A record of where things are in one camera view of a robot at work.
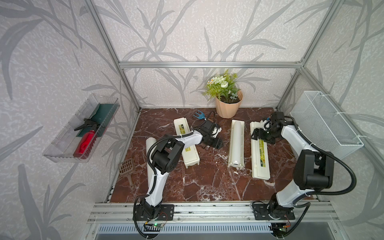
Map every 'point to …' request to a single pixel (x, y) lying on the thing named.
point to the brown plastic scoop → (124, 168)
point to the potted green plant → (228, 96)
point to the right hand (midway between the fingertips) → (256, 137)
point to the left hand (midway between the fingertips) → (219, 144)
